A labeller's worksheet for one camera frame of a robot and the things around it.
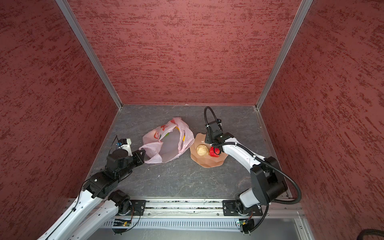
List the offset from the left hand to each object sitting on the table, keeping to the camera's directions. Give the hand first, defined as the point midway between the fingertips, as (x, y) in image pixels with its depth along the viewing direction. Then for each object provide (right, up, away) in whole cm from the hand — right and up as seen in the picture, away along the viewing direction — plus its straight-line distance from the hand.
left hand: (146, 154), depth 76 cm
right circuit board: (+51, -34, -5) cm, 62 cm away
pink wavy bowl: (+32, -8, +14) cm, 36 cm away
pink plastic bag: (+10, +6, +6) cm, 13 cm away
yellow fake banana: (+19, +8, +9) cm, 22 cm away
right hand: (+35, +6, +13) cm, 37 cm away
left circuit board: (-11, -33, -4) cm, 35 cm away
